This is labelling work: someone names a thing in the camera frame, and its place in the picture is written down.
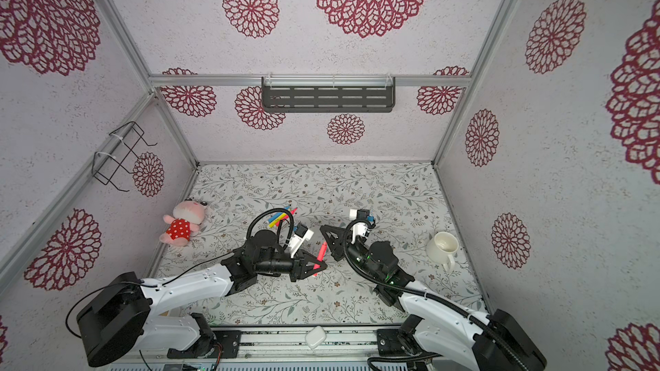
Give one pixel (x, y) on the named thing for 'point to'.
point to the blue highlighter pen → (278, 215)
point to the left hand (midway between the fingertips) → (323, 265)
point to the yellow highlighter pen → (278, 219)
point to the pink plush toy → (187, 217)
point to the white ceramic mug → (441, 248)
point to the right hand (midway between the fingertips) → (320, 231)
